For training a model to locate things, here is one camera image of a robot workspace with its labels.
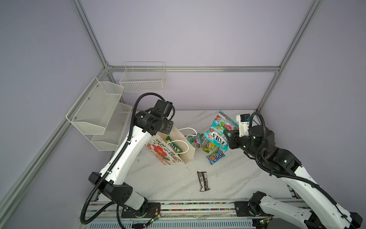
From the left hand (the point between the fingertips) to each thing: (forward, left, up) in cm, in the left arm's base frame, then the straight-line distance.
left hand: (163, 126), depth 72 cm
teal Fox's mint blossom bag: (+8, -19, -26) cm, 33 cm away
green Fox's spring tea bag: (+4, -27, -27) cm, 39 cm away
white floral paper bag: (-7, -4, -11) cm, 14 cm away
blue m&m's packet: (-4, -30, -28) cm, 41 cm away
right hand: (-7, -29, +5) cm, 30 cm away
